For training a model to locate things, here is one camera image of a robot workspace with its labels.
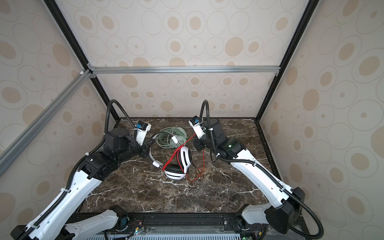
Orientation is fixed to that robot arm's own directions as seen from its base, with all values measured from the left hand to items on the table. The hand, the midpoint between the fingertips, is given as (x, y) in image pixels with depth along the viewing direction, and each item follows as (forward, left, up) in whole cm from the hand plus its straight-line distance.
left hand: (157, 139), depth 66 cm
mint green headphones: (+17, 0, -27) cm, 32 cm away
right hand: (+6, -17, -4) cm, 18 cm away
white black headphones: (-13, -9, -4) cm, 16 cm away
